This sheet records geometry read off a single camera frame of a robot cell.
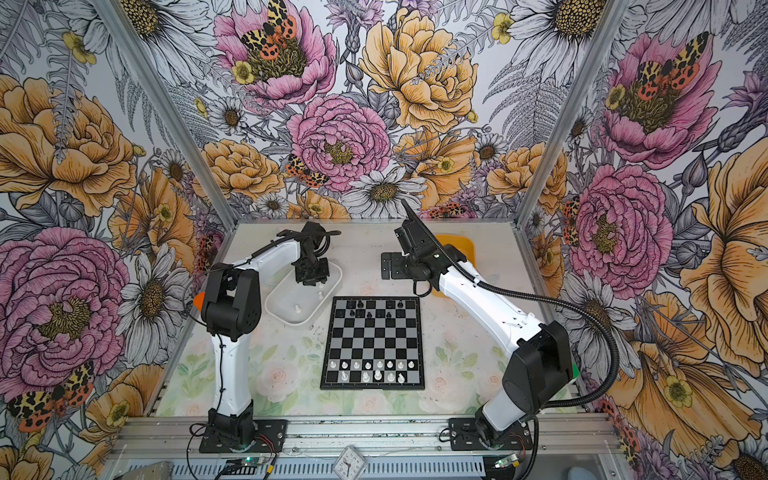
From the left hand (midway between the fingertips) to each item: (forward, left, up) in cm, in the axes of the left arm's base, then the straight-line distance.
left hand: (320, 287), depth 99 cm
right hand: (-7, -26, +17) cm, 32 cm away
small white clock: (-48, -13, 0) cm, 49 cm away
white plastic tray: (-6, +6, 0) cm, 9 cm away
